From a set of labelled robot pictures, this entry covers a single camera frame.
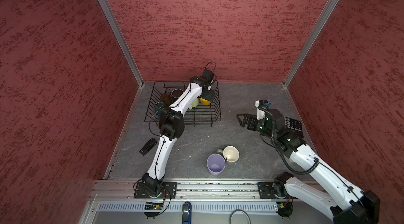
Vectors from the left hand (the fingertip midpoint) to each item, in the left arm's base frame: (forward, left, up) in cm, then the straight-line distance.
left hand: (205, 97), depth 98 cm
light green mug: (-2, +7, -5) cm, 9 cm away
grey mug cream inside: (-33, -14, -6) cm, 37 cm away
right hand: (-22, -19, +9) cm, 30 cm away
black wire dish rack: (-6, +2, -11) cm, 13 cm away
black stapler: (-30, +31, -7) cm, 44 cm away
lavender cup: (-38, -6, -9) cm, 39 cm away
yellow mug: (-3, 0, -1) cm, 3 cm away
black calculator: (-13, -56, -10) cm, 58 cm away
